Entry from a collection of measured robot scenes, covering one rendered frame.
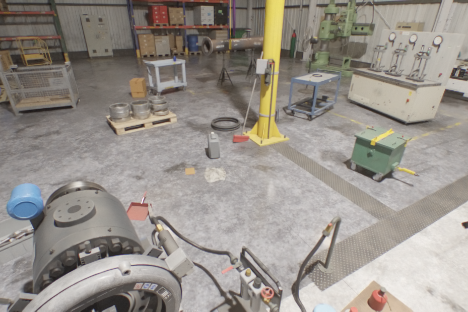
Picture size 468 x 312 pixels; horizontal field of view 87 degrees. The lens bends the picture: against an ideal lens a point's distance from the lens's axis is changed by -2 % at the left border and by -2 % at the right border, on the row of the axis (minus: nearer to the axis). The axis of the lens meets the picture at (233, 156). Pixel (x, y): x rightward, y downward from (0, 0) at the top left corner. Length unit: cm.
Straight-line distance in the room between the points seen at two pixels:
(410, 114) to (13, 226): 655
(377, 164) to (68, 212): 338
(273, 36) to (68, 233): 356
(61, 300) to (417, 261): 269
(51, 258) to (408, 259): 274
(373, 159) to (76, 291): 342
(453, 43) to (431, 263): 460
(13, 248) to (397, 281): 332
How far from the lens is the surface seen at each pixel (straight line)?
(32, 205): 182
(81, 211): 171
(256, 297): 174
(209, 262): 244
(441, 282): 290
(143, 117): 534
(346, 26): 1149
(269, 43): 419
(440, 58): 670
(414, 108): 632
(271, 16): 418
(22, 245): 305
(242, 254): 183
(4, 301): 140
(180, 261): 141
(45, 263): 164
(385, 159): 373
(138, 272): 130
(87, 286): 126
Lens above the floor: 189
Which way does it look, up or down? 28 degrees down
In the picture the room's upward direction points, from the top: 1 degrees clockwise
